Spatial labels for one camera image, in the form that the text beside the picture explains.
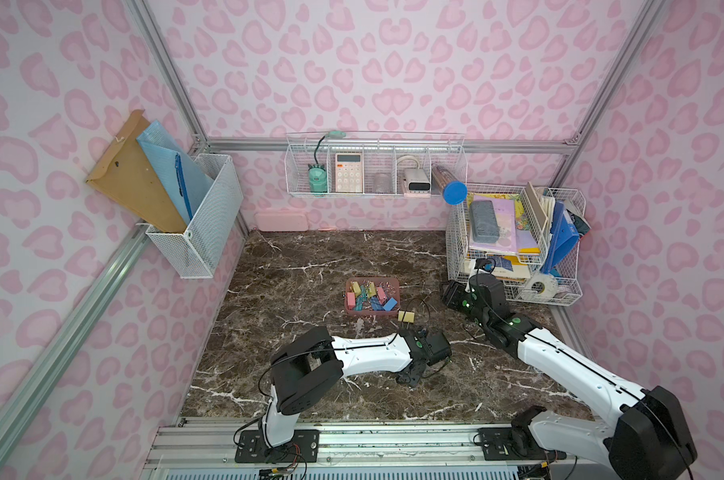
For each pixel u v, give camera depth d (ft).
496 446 2.36
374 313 3.19
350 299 3.21
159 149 2.21
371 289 3.23
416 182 2.93
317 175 2.96
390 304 3.13
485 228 2.84
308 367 1.66
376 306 3.16
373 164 3.24
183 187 2.21
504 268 2.84
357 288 3.30
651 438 1.28
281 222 3.89
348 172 3.12
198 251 2.38
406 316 3.12
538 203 2.89
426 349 2.15
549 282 3.13
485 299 1.99
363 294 3.28
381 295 3.18
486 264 2.37
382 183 3.13
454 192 2.69
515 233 2.94
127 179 2.21
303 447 2.41
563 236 2.95
